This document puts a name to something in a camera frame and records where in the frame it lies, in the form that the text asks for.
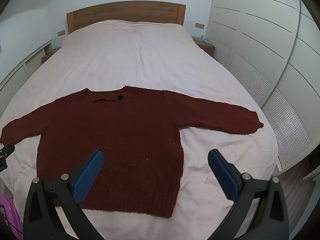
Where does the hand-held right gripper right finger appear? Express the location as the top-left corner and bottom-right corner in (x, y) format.
(207, 149), (290, 240)

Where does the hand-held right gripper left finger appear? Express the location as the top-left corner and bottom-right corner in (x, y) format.
(23, 149), (105, 240)

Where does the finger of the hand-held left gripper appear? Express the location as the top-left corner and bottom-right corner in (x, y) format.
(0, 143), (15, 173)

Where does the dark red knit sweater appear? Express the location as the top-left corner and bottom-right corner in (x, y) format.
(0, 85), (264, 218)

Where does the pink plastic object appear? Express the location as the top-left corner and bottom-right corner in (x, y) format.
(0, 194), (25, 240)

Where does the white low shelf unit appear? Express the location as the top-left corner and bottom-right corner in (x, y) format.
(0, 40), (53, 99)

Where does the wooden nightstand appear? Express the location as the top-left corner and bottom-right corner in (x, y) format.
(41, 47), (61, 62)
(195, 42), (216, 56)

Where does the bed with pale pink sheet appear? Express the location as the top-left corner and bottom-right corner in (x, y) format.
(0, 19), (281, 240)

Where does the white louvred wardrobe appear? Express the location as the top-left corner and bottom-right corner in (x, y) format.
(206, 0), (320, 173)

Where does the wooden headboard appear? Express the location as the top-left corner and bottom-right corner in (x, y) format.
(66, 1), (187, 34)

